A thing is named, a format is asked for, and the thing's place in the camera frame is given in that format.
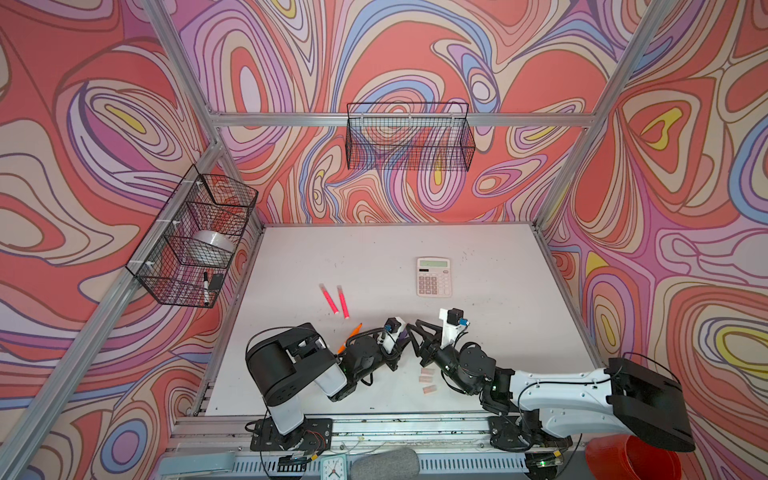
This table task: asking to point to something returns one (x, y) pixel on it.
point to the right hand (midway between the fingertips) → (411, 331)
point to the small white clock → (334, 467)
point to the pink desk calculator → (433, 277)
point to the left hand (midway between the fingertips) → (412, 336)
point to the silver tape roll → (215, 238)
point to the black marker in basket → (206, 288)
